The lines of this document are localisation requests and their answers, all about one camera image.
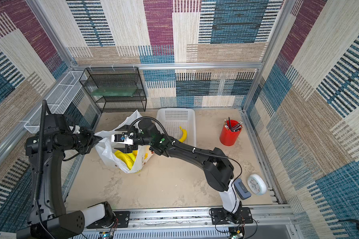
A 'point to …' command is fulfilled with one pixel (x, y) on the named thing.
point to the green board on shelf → (114, 91)
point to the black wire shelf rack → (116, 76)
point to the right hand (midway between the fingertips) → (120, 136)
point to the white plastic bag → (105, 151)
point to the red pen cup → (230, 132)
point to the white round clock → (257, 184)
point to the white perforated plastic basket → (172, 119)
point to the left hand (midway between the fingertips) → (103, 135)
